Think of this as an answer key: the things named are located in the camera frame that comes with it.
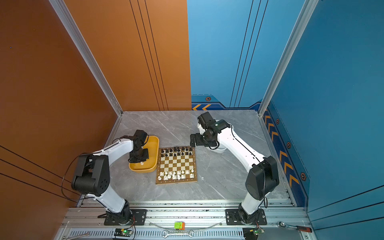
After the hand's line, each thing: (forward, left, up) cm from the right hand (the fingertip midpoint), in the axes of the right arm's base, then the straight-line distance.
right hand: (196, 143), depth 82 cm
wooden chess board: (-6, +12, -14) cm, 20 cm away
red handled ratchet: (-36, -40, -16) cm, 56 cm away
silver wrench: (-39, +15, -17) cm, 45 cm away
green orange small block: (-36, +8, -15) cm, 40 cm away
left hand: (-1, +33, -14) cm, 36 cm away
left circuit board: (-38, +36, -18) cm, 55 cm away
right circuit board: (-39, -26, -20) cm, 51 cm away
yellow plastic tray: (-5, +29, -16) cm, 34 cm away
